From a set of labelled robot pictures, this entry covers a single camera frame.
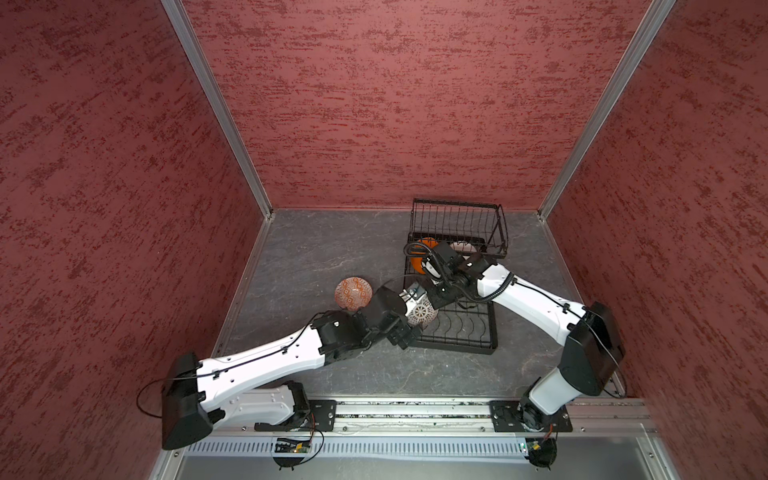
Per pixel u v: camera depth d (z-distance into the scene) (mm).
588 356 427
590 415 760
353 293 950
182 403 385
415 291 588
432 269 689
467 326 900
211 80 831
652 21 722
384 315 512
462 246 1091
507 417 741
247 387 432
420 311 851
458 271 605
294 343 471
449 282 597
